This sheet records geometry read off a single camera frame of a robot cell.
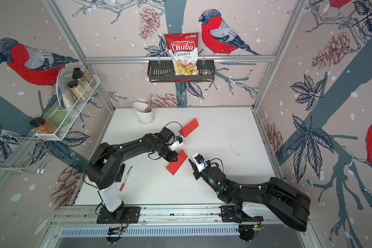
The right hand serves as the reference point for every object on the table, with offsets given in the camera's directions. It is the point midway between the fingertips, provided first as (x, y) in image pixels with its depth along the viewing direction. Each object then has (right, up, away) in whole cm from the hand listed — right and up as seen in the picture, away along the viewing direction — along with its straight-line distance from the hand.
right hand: (191, 157), depth 80 cm
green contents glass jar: (-63, +22, -10) cm, 67 cm away
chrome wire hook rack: (-66, +8, -24) cm, 71 cm away
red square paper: (-10, -8, +8) cm, 15 cm away
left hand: (-7, -2, +9) cm, 12 cm away
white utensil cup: (-33, +25, +25) cm, 48 cm away
